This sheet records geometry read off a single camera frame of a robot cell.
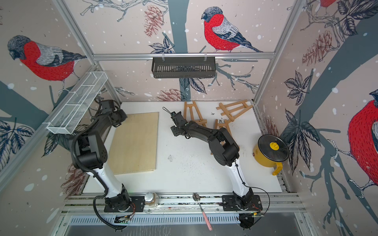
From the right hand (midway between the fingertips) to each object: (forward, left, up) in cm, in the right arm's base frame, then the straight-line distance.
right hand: (178, 125), depth 100 cm
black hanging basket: (+36, -2, +23) cm, 43 cm away
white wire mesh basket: (-16, +51, +27) cm, 60 cm away
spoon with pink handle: (-42, -14, -6) cm, 45 cm away
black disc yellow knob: (-17, -59, 0) cm, 61 cm away
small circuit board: (-53, +23, -7) cm, 58 cm away
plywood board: (-15, +27, -3) cm, 31 cm away
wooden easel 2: (+4, -17, 0) cm, 17 cm away
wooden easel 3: (+4, -34, -3) cm, 34 cm away
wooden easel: (+20, -42, -5) cm, 47 cm away
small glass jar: (-46, +7, +6) cm, 47 cm away
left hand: (+4, +36, +9) cm, 37 cm away
